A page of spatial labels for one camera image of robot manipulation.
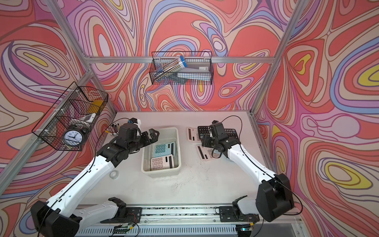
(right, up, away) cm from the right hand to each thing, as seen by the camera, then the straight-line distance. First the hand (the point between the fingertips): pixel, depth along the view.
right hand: (207, 143), depth 85 cm
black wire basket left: (-68, +12, -14) cm, 71 cm away
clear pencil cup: (-58, +8, +7) cm, 59 cm away
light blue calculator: (-27, -5, +11) cm, 30 cm away
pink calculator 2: (-9, +4, +17) cm, 20 cm away
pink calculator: (-26, -12, +4) cm, 29 cm away
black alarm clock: (-64, +6, -17) cm, 66 cm away
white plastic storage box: (-26, +4, +12) cm, 29 cm away
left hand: (-28, +6, -9) cm, 30 cm away
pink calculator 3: (0, -7, +9) cm, 12 cm away
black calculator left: (-1, +7, +20) cm, 21 cm away
